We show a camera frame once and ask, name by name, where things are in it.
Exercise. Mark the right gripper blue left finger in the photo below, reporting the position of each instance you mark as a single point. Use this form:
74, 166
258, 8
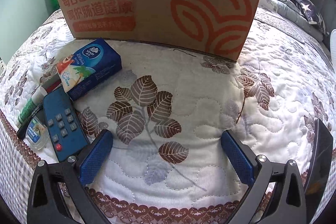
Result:
46, 203

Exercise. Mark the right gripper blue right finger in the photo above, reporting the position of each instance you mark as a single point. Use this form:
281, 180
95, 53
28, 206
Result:
287, 203

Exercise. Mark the blue remote control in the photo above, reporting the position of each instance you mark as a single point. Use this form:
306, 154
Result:
66, 134

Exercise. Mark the green white glue stick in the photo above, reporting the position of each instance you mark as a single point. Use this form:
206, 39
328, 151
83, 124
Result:
31, 105

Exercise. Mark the blue tissue pack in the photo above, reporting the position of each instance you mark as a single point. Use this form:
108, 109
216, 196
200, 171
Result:
83, 70

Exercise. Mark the black smartphone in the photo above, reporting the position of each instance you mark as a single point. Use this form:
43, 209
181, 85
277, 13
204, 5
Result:
318, 172

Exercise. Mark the clear eye drops box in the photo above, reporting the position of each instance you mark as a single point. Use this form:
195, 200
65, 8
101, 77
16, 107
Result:
37, 134

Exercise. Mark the black marker pen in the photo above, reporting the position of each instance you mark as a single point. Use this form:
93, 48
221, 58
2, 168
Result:
22, 130

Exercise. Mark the floral quilted bedspread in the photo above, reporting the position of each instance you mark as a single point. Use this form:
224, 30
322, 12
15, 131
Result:
167, 109

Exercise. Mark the white round fan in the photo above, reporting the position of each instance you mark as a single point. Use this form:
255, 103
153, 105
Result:
333, 45

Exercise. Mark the star pattern pillow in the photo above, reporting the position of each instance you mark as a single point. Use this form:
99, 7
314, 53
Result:
310, 12

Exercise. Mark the grey padded headboard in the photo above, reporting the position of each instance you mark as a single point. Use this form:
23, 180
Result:
327, 9

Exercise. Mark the cardboard box with orange print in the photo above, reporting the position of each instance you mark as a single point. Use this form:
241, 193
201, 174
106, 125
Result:
216, 27

